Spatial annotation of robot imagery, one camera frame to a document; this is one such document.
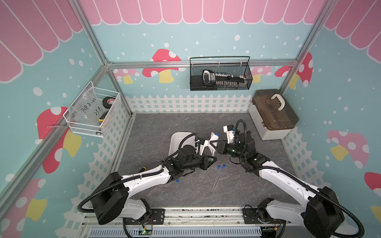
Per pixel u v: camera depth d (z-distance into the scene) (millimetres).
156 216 742
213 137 751
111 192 438
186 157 601
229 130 699
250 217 739
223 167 918
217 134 755
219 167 917
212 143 756
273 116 1026
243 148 579
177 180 870
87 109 671
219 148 706
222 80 876
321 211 398
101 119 646
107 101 797
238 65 897
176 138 1088
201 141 702
